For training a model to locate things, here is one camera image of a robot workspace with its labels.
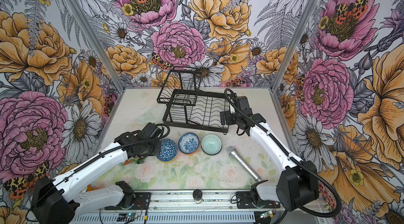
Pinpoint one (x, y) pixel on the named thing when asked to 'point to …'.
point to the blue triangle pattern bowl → (168, 150)
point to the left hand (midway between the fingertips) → (154, 153)
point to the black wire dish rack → (188, 107)
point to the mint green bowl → (211, 144)
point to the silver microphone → (232, 151)
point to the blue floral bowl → (188, 143)
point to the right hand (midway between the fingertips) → (229, 119)
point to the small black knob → (197, 195)
